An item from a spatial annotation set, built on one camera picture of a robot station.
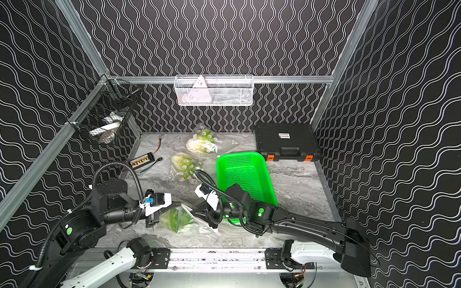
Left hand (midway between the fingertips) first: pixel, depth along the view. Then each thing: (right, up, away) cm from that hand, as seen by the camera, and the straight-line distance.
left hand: (177, 199), depth 57 cm
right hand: (+3, -5, +5) cm, 8 cm away
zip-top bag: (+1, -23, +24) cm, 33 cm away
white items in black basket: (-34, +23, +16) cm, 44 cm away
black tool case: (+51, +22, +51) cm, 75 cm away
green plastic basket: (+27, +5, +46) cm, 54 cm away
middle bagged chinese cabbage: (-7, +7, +35) cm, 37 cm away
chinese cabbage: (-5, -12, +16) cm, 21 cm away
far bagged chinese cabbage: (+2, +21, +49) cm, 54 cm away
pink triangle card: (0, +43, +33) cm, 54 cm away
